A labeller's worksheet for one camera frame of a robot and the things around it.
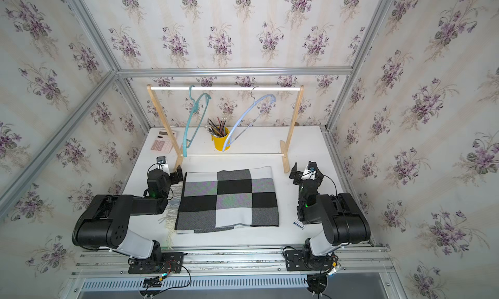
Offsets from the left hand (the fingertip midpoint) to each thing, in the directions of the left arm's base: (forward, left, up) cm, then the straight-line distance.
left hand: (172, 167), depth 93 cm
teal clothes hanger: (+41, -4, +6) cm, 42 cm away
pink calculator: (+21, +13, -6) cm, 25 cm away
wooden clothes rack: (+11, +1, -5) cm, 12 cm away
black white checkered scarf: (-14, -24, -7) cm, 29 cm away
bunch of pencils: (+22, -20, +3) cm, 30 cm away
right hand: (-2, -65, +5) cm, 65 cm away
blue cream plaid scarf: (-19, -3, -8) cm, 21 cm away
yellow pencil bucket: (+19, -20, -3) cm, 28 cm away
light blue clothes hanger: (+37, -28, -6) cm, 47 cm away
